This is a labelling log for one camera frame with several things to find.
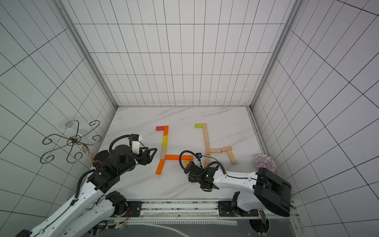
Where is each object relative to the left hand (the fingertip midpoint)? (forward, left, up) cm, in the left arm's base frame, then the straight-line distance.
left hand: (151, 151), depth 75 cm
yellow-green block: (+17, -3, -18) cm, 25 cm away
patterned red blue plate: (+2, -66, -15) cm, 67 cm away
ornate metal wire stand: (-3, +31, +12) cm, 33 cm away
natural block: (+7, -3, -17) cm, 19 cm away
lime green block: (+30, -27, -16) cm, 43 cm away
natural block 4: (+9, -37, -16) cm, 41 cm away
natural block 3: (+11, -32, -17) cm, 38 cm away
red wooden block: (+28, +2, -18) cm, 34 cm away
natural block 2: (+19, -32, -17) cm, 41 cm away
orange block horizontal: (-2, -2, -17) cm, 17 cm away
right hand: (-3, -23, -16) cm, 28 cm away
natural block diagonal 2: (+6, -47, -17) cm, 50 cm away
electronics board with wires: (-30, +20, -16) cm, 40 cm away
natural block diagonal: (+28, -32, -18) cm, 46 cm away
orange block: (+5, -9, -16) cm, 19 cm away
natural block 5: (+11, -45, -18) cm, 49 cm away
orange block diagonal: (+25, -3, -16) cm, 30 cm away
